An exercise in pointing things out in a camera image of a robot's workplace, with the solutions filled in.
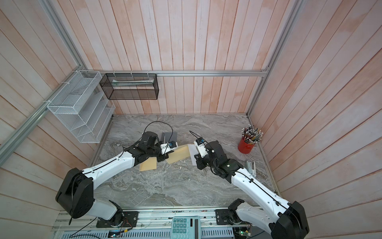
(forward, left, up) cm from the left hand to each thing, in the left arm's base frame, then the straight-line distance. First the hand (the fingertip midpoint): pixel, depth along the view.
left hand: (171, 151), depth 85 cm
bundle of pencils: (+8, -47, +5) cm, 48 cm away
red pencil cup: (+6, -46, -5) cm, 47 cm away
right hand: (-4, -14, +4) cm, 15 cm away
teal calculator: (-36, -9, -10) cm, 39 cm away
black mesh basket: (+48, +32, +11) cm, 59 cm away
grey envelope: (+21, +4, -15) cm, 26 cm away
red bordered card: (-4, -13, +8) cm, 16 cm away
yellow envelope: (-2, -5, 0) cm, 5 cm away
